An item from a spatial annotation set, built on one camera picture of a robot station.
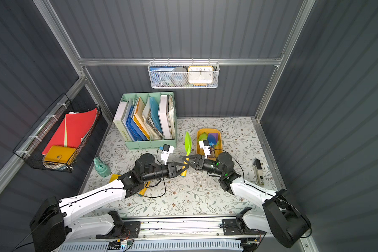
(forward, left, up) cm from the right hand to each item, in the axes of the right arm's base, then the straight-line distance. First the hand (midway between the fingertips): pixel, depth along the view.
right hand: (187, 160), depth 71 cm
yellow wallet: (-2, +53, +8) cm, 54 cm away
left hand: (-4, 0, 0) cm, 4 cm away
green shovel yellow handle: (+30, -9, -22) cm, 38 cm away
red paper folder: (+13, +57, +6) cm, 59 cm away
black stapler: (+4, -40, -20) cm, 45 cm away
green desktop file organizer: (+28, +25, -3) cm, 38 cm away
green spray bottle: (+3, +48, -17) cm, 51 cm away
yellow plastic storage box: (+5, -13, +1) cm, 14 cm away
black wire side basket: (-2, +61, +12) cm, 62 cm away
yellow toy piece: (+2, +44, -24) cm, 50 cm away
